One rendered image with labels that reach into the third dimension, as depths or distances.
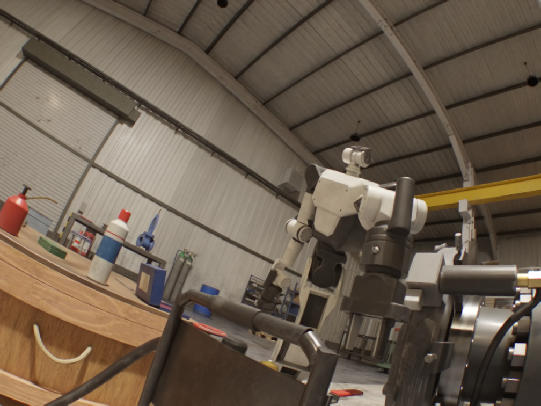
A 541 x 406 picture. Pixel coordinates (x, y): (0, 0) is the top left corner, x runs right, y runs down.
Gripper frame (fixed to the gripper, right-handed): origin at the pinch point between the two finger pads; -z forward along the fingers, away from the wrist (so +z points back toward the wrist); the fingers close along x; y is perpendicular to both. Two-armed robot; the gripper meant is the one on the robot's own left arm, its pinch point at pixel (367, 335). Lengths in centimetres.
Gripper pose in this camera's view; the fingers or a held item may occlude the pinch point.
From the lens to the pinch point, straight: 48.8
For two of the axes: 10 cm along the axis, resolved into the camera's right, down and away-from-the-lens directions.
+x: 6.7, -0.8, -7.4
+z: 3.2, -8.7, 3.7
